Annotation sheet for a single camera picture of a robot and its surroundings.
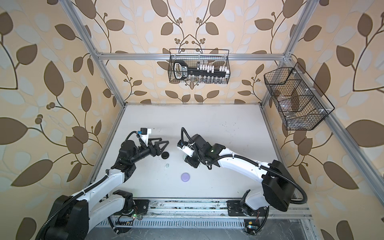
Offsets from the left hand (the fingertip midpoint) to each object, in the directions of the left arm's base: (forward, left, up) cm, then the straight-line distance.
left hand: (165, 140), depth 78 cm
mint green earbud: (-6, +1, -19) cm, 20 cm away
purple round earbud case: (-13, -11, -18) cm, 25 cm away
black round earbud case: (0, +3, -17) cm, 17 cm away
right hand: (-6, -12, -7) cm, 16 cm away
